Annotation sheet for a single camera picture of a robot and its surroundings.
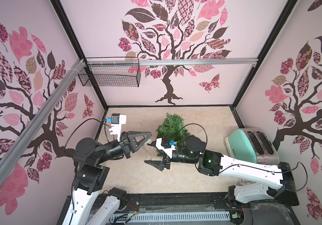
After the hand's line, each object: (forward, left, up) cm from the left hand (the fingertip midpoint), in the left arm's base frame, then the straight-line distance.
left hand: (150, 139), depth 49 cm
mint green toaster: (+11, -55, -26) cm, 62 cm away
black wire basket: (+61, +32, -10) cm, 69 cm away
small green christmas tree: (+14, -9, -12) cm, 21 cm away
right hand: (0, +2, -8) cm, 8 cm away
